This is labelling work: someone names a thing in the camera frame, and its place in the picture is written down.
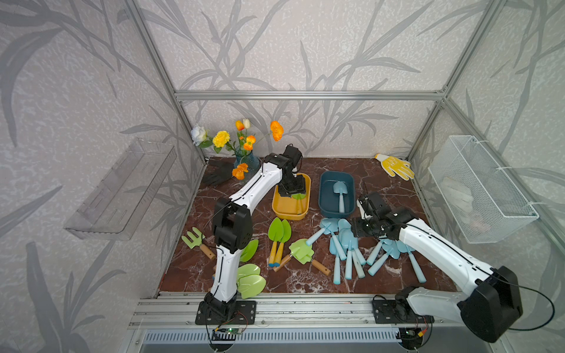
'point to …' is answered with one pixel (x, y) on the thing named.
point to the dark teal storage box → (329, 201)
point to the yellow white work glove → (396, 166)
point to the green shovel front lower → (251, 285)
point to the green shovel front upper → (248, 269)
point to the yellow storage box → (291, 208)
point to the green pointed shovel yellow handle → (275, 232)
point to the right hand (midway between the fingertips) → (355, 227)
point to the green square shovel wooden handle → (319, 266)
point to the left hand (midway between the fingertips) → (301, 192)
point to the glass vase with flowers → (246, 161)
